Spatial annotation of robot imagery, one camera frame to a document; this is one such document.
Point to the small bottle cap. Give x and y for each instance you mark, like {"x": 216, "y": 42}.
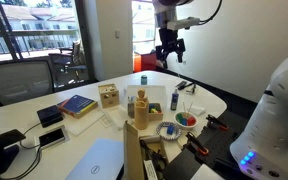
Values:
{"x": 176, "y": 91}

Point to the yellow and blue bottle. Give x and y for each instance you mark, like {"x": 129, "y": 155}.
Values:
{"x": 174, "y": 101}

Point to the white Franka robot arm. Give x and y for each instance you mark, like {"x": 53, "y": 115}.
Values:
{"x": 277, "y": 116}

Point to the tan squeeze bottle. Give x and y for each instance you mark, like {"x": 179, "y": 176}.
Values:
{"x": 141, "y": 113}

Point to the white wall light switch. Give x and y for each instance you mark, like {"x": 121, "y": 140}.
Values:
{"x": 117, "y": 33}

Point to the white label strip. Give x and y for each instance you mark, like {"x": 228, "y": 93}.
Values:
{"x": 150, "y": 170}

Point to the small clear container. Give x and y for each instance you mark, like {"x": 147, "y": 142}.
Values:
{"x": 131, "y": 108}

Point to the teal drink can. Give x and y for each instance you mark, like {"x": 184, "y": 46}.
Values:
{"x": 144, "y": 80}

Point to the white foam board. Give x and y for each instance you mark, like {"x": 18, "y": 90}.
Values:
{"x": 84, "y": 125}

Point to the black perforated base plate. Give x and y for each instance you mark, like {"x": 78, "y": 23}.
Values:
{"x": 220, "y": 143}

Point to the white bowl of coloured blocks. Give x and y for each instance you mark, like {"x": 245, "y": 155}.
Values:
{"x": 185, "y": 120}

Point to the black smartphone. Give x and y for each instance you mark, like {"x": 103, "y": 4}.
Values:
{"x": 51, "y": 137}

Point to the blue book with red edge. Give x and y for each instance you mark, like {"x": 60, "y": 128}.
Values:
{"x": 77, "y": 105}

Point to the small black box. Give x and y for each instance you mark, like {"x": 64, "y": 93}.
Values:
{"x": 49, "y": 115}

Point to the red and orange cabinet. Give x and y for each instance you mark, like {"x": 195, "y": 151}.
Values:
{"x": 145, "y": 61}

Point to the white folded napkin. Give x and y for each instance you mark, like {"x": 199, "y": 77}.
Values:
{"x": 196, "y": 110}

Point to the dark outdoor chair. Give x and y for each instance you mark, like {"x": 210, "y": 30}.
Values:
{"x": 69, "y": 63}

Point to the open cardboard box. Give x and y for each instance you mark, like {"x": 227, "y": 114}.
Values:
{"x": 132, "y": 153}

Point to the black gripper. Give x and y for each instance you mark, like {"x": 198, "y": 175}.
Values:
{"x": 169, "y": 45}

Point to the silver Dell laptop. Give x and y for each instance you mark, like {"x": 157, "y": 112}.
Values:
{"x": 97, "y": 161}

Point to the blue toy block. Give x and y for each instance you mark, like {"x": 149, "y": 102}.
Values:
{"x": 170, "y": 130}

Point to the thin wooden stick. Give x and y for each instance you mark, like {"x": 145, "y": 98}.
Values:
{"x": 188, "y": 108}

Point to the blue and white patterned plate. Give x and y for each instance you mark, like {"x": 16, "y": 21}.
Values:
{"x": 162, "y": 130}

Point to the grey mesh office chair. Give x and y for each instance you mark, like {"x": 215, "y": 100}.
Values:
{"x": 17, "y": 81}

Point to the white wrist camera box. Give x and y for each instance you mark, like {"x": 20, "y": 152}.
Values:
{"x": 183, "y": 23}

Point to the wooden shape sorter box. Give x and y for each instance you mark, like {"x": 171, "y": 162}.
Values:
{"x": 108, "y": 96}

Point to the black and orange clamp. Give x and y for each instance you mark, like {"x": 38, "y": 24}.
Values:
{"x": 196, "y": 144}
{"x": 216, "y": 122}

